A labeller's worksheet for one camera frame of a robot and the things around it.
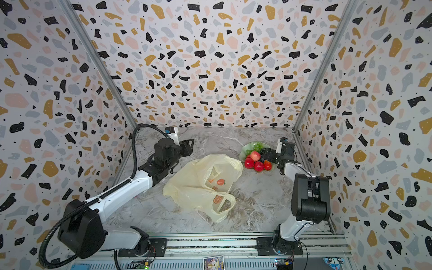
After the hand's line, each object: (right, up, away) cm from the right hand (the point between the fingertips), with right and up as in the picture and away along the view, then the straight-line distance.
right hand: (271, 152), depth 97 cm
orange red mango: (-3, -7, -3) cm, 8 cm away
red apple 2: (-8, -8, -4) cm, 12 cm away
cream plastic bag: (-37, -15, -15) cm, 42 cm away
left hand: (-43, +7, -16) cm, 46 cm away
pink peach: (-10, -2, -3) cm, 11 cm away
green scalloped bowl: (-16, -2, +6) cm, 17 cm away
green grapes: (-7, +2, +5) cm, 9 cm away
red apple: (-13, -6, -4) cm, 15 cm away
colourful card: (-30, -44, -27) cm, 60 cm away
